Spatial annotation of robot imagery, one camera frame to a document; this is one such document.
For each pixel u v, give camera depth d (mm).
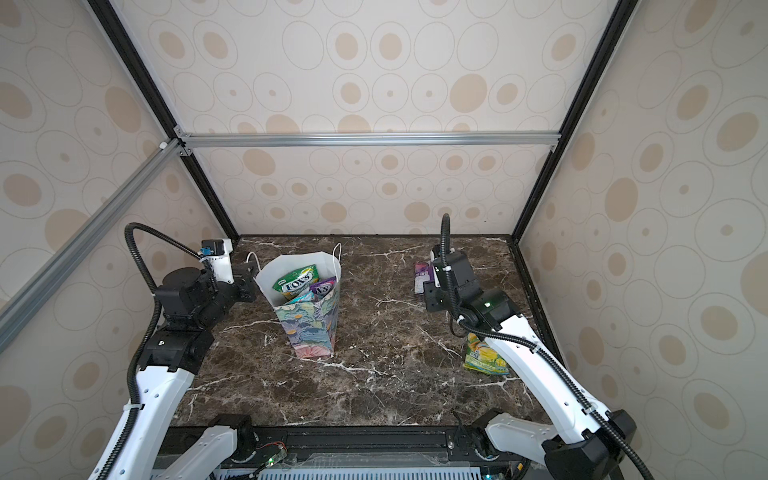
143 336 498
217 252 564
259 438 739
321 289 853
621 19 686
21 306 515
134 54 741
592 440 371
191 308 501
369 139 937
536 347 432
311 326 776
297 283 848
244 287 612
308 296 745
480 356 852
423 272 1052
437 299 656
